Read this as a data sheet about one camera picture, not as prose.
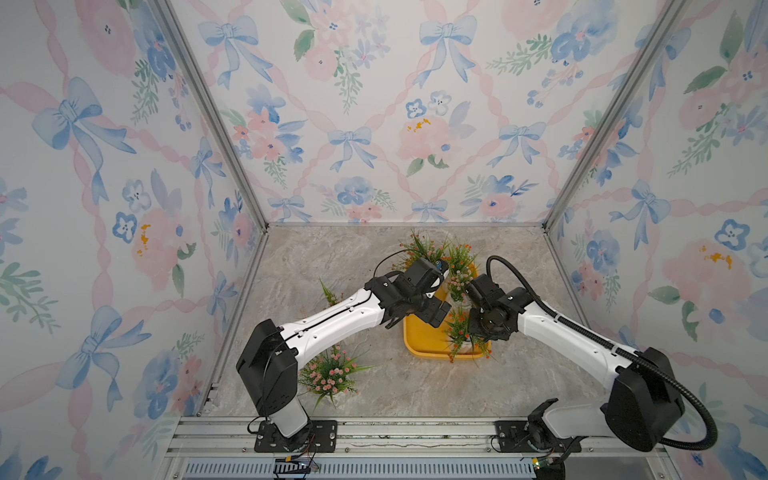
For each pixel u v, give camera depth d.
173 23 0.70
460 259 0.93
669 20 0.69
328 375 0.69
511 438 0.73
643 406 0.41
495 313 0.60
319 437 0.75
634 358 0.43
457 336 0.79
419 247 0.91
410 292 0.59
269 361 0.42
